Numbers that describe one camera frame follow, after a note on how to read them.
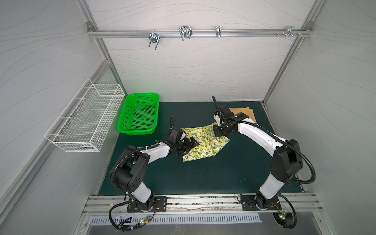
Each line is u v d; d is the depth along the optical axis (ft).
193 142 2.68
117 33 2.62
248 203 2.40
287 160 1.50
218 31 2.53
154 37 2.61
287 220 2.36
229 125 2.03
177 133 2.40
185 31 2.51
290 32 2.51
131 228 2.14
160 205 2.39
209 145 3.09
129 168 1.49
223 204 2.46
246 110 3.73
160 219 2.30
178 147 2.55
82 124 2.24
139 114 3.63
